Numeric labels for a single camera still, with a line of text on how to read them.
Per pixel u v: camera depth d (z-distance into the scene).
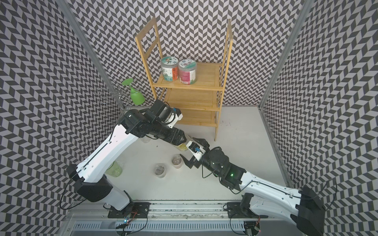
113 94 1.10
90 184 0.41
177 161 0.85
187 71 0.63
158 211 0.74
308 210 0.39
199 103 0.79
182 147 0.67
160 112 0.49
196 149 0.55
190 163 0.61
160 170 0.81
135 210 0.69
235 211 0.74
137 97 0.99
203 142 0.66
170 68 0.65
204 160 0.59
